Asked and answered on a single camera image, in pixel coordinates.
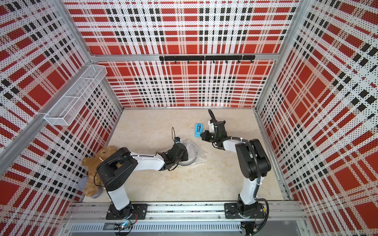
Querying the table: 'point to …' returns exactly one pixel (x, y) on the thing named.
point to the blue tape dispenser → (199, 130)
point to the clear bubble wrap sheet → (196, 154)
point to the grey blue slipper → (81, 186)
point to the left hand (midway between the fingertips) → (189, 154)
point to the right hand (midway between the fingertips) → (202, 134)
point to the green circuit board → (118, 226)
